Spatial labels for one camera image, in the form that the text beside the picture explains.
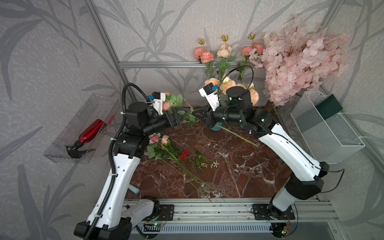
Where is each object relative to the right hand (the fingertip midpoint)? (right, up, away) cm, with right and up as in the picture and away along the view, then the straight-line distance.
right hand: (193, 111), depth 58 cm
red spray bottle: (-48, -16, +1) cm, 50 cm away
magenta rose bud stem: (-27, -23, +34) cm, 49 cm away
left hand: (-4, -1, +2) cm, 5 cm away
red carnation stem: (-8, -25, +33) cm, 42 cm away
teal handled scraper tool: (-33, -41, +22) cm, 57 cm away
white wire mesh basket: (+57, -12, +4) cm, 59 cm away
